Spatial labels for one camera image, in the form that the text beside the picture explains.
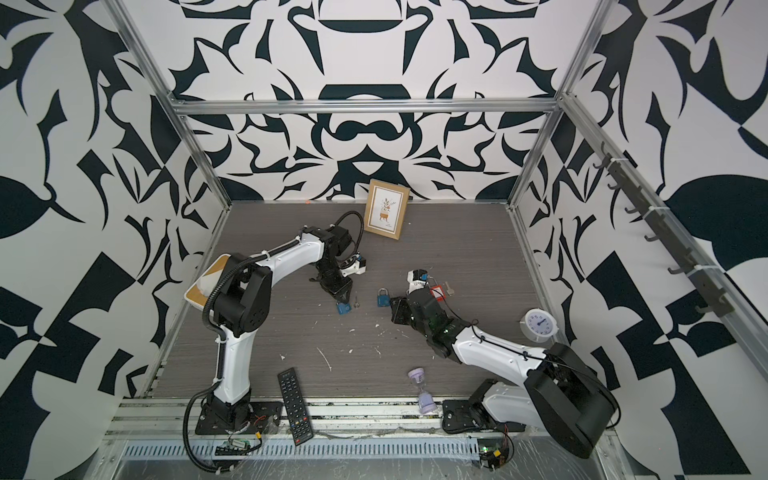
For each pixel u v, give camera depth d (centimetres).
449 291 96
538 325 87
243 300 54
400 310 75
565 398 42
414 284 78
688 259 50
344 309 91
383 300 94
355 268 89
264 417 73
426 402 75
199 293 89
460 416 74
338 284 84
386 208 106
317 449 71
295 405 76
